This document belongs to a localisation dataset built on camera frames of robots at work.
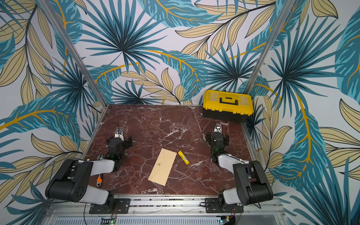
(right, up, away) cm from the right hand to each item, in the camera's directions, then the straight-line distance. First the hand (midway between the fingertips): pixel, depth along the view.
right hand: (219, 133), depth 91 cm
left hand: (-64, -2, 0) cm, 64 cm away
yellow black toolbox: (+8, +19, +9) cm, 23 cm away
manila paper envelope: (-36, -21, -3) cm, 42 cm away
